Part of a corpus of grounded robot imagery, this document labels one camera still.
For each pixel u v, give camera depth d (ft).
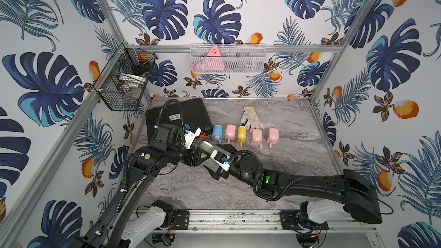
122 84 2.72
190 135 2.04
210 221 2.51
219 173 2.01
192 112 3.50
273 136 3.10
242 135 3.11
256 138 3.11
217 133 3.13
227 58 3.04
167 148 1.69
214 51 2.90
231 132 3.13
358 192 1.34
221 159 1.82
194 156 1.93
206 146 2.19
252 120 3.49
